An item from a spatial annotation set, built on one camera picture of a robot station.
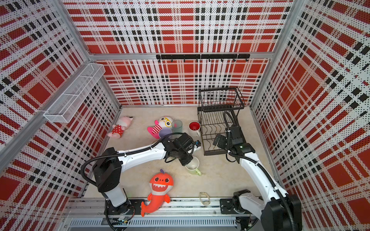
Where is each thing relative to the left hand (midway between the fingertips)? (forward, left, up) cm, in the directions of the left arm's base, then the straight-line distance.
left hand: (190, 158), depth 83 cm
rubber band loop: (-22, -7, -9) cm, 24 cm away
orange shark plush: (-14, +16, 0) cm, 21 cm away
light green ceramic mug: (-2, -1, -7) cm, 8 cm away
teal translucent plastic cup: (+27, +11, -4) cm, 29 cm away
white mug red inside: (+26, -2, -5) cm, 27 cm away
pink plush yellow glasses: (+28, +20, -1) cm, 34 cm away
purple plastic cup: (+15, +16, +5) cm, 23 cm away
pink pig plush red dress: (+23, +52, -2) cm, 56 cm away
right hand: (+7, -19, +7) cm, 22 cm away
